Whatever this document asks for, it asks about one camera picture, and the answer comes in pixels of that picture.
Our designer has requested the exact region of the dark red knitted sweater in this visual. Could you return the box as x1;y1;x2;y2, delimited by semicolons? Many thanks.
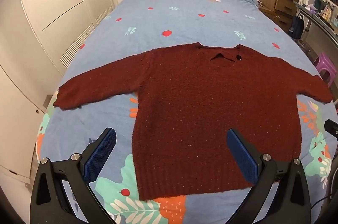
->
55;43;332;201

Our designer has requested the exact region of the white wardrobe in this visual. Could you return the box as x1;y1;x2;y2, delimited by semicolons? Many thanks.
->
1;0;114;183

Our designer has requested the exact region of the grey desk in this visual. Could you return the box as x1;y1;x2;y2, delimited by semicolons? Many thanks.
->
294;2;337;64

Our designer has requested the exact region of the purple plastic stool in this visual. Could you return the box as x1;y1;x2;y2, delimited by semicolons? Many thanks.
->
313;52;337;87

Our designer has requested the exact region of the dark blue bag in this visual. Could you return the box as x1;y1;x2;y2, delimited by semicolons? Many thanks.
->
288;16;304;39

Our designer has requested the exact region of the wooden dresser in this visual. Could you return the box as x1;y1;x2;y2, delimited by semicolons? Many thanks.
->
259;0;298;33

